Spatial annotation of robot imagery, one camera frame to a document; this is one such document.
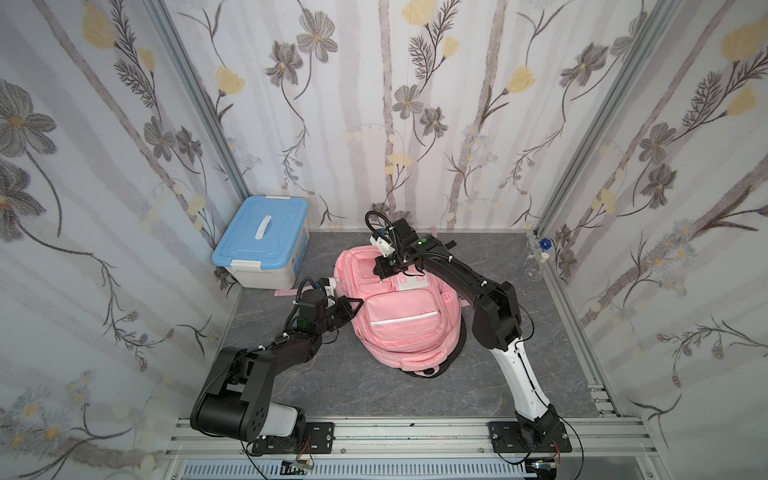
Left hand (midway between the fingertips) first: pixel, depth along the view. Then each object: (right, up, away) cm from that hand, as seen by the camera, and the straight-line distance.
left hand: (364, 298), depth 88 cm
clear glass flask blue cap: (+63, +12, +23) cm, 68 cm away
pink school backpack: (+12, -6, -2) cm, 14 cm away
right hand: (+5, +11, +4) cm, 13 cm away
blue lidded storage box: (-32, +17, +6) cm, 37 cm away
